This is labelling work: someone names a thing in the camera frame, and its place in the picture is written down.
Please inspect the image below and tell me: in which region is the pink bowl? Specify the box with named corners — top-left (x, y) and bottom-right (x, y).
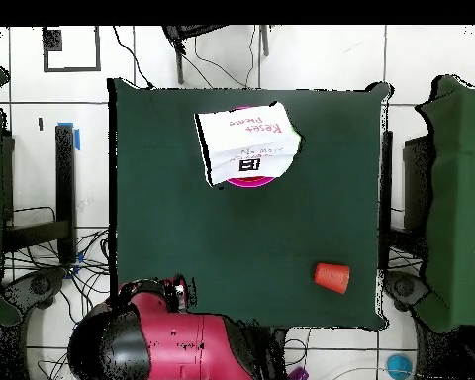
top-left (225, 105), bottom-right (278, 189)

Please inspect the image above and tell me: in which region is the dark green tablecloth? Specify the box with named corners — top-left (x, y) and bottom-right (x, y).
top-left (107, 77), bottom-right (393, 332)

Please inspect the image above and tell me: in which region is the white paper reset sign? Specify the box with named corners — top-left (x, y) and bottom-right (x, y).
top-left (193, 100), bottom-right (303, 187)

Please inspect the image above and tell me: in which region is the orange ribbed cup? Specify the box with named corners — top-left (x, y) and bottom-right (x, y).
top-left (313, 261), bottom-right (350, 295)

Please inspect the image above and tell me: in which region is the black camera tripod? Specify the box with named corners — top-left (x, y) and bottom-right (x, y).
top-left (160, 25), bottom-right (271, 86)

